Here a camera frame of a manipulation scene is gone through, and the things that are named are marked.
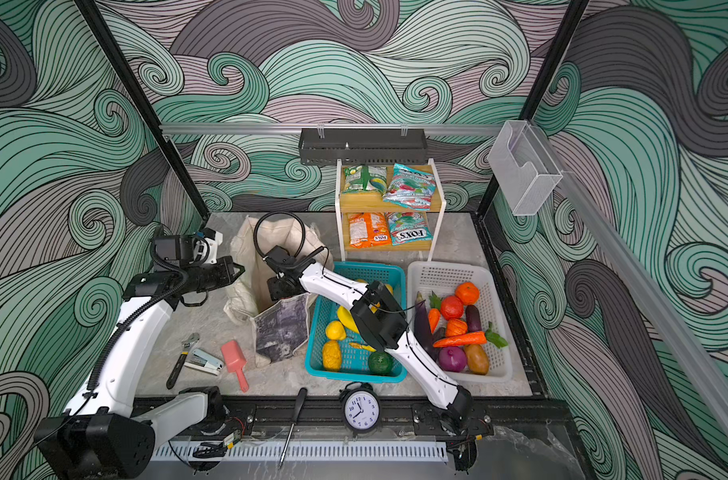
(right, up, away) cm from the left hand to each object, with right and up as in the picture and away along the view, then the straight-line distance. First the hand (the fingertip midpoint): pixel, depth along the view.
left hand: (244, 266), depth 77 cm
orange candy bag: (+33, +10, +15) cm, 38 cm away
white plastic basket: (+58, -6, +18) cm, 61 cm away
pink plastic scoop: (-4, -27, +5) cm, 28 cm away
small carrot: (+53, -15, +11) cm, 56 cm away
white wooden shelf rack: (+38, +15, -1) cm, 41 cm away
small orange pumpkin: (+58, -18, +7) cm, 61 cm away
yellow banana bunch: (+27, -17, +10) cm, 33 cm away
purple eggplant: (+49, -18, +9) cm, 53 cm away
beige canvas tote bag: (+10, -15, -3) cm, 19 cm away
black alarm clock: (+31, -35, -4) cm, 47 cm away
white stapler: (-12, -27, +4) cm, 30 cm away
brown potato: (+62, -25, +1) cm, 67 cm away
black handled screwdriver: (+15, -35, -2) cm, 38 cm away
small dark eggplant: (+65, -17, +12) cm, 69 cm away
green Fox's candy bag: (+46, +11, +16) cm, 50 cm away
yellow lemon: (+23, -19, +7) cm, 31 cm away
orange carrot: (+64, -19, +2) cm, 67 cm away
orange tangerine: (+64, -10, +13) cm, 66 cm away
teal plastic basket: (+31, -28, +7) cm, 42 cm away
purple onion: (+55, -25, +1) cm, 61 cm away
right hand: (+5, -9, +18) cm, 21 cm away
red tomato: (+58, -13, +10) cm, 60 cm away
